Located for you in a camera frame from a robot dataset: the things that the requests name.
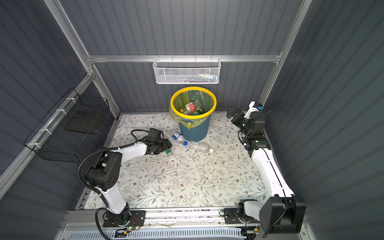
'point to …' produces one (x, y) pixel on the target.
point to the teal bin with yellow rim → (201, 132)
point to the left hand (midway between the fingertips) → (168, 146)
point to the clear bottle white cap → (200, 147)
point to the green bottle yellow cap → (199, 111)
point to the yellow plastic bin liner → (201, 100)
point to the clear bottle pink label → (193, 106)
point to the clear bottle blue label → (179, 138)
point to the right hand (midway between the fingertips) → (234, 111)
